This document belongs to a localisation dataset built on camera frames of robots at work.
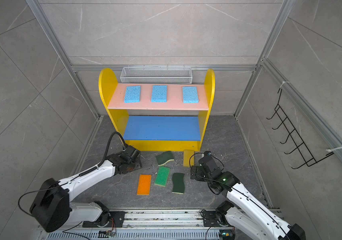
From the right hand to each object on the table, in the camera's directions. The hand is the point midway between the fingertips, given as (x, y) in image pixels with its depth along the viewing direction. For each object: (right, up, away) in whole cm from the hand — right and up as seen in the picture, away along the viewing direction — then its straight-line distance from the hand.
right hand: (198, 169), depth 80 cm
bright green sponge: (-20, -6, +6) cm, 22 cm away
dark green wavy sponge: (-19, +4, +13) cm, 24 cm away
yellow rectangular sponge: (-5, +5, +17) cm, 18 cm away
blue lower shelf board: (-21, +23, +15) cm, 34 cm away
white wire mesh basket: (-25, +58, +18) cm, 66 cm away
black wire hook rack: (+43, +12, -18) cm, 48 cm away
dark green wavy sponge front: (-11, -9, +4) cm, 15 cm away
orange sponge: (-30, -10, +3) cm, 32 cm away
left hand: (-35, +3, +6) cm, 36 cm away
